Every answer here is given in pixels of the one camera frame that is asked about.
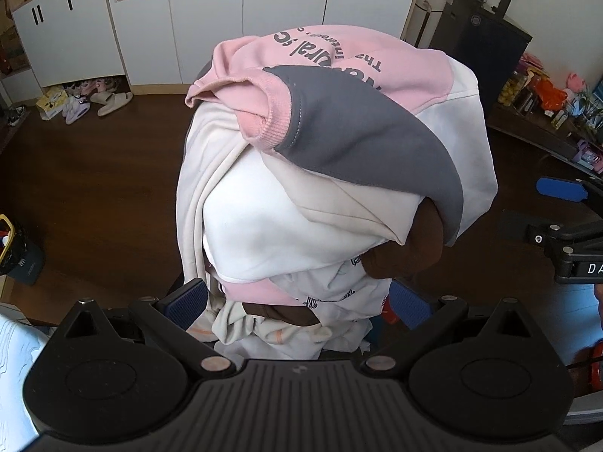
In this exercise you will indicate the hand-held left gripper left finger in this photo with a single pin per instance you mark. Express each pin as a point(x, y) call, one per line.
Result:
point(186, 303)

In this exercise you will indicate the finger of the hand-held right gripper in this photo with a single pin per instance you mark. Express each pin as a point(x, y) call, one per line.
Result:
point(563, 191)
point(520, 226)

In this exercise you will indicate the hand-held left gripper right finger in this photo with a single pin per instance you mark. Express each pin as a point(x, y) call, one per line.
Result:
point(409, 306)

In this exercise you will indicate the pink grey white sweatshirt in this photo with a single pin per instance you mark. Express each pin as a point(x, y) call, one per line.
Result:
point(358, 141)

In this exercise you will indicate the scattered clothes on floor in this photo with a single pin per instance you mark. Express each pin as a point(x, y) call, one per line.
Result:
point(70, 33)

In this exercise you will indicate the purple bottle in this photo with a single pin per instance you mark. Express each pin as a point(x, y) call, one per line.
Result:
point(589, 156)

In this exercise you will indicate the light blue bed sheet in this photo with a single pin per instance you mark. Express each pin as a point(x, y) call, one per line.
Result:
point(579, 320)

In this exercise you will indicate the cream garment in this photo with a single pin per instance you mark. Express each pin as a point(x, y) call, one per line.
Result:
point(235, 332)

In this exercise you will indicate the white printed garment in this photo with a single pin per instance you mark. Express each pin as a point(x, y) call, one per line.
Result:
point(339, 292)

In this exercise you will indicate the green plant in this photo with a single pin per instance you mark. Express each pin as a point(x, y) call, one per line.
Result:
point(591, 108)

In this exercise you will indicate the orange bag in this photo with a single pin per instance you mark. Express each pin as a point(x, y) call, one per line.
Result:
point(551, 94)

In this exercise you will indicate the jar with yellow contents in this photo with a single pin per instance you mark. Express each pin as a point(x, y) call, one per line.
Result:
point(512, 88)

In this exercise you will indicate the black water dispenser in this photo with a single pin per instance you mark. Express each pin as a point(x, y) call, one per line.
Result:
point(485, 42)

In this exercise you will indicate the black bin with yellow rim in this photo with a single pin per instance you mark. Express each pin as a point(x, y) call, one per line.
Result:
point(23, 256)

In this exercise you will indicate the pale quilted bed cover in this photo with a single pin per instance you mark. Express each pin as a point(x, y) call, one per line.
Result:
point(19, 367)

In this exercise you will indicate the beige slipper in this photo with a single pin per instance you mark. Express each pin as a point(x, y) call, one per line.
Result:
point(109, 97)
point(117, 105)

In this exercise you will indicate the row of shoes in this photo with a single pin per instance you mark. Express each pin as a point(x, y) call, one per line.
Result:
point(94, 85)

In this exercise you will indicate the yellow box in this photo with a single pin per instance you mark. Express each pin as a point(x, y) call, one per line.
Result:
point(51, 103)

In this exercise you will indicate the black white sneaker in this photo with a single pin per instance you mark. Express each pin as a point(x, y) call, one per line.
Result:
point(16, 115)

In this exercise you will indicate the white wardrobe with stickers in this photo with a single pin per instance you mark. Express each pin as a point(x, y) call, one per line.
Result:
point(212, 23)

